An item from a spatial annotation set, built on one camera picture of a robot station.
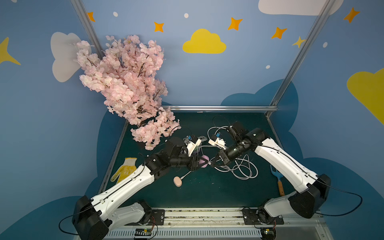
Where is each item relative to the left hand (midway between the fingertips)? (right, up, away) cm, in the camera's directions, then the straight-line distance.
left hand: (206, 158), depth 70 cm
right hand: (+4, -2, -1) cm, 5 cm away
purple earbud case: (-2, -1, -2) cm, 3 cm away
